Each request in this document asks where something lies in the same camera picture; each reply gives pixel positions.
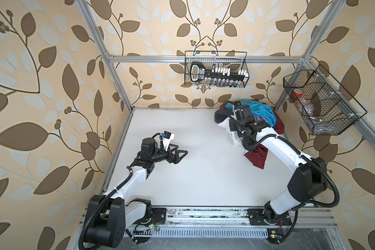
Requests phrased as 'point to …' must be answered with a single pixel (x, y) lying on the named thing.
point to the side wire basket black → (325, 107)
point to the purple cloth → (257, 117)
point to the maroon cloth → (258, 155)
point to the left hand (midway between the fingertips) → (182, 149)
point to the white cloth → (234, 135)
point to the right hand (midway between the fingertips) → (235, 121)
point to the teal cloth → (260, 109)
